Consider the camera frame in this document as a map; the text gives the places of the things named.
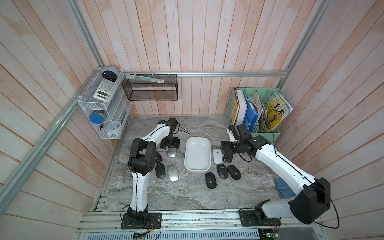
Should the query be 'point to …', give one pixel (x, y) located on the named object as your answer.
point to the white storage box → (197, 154)
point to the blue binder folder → (251, 116)
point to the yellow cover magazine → (278, 109)
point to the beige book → (236, 107)
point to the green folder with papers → (262, 121)
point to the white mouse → (217, 156)
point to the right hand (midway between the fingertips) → (225, 146)
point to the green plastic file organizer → (264, 94)
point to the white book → (243, 107)
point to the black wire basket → (139, 90)
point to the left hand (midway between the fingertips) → (171, 148)
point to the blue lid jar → (96, 118)
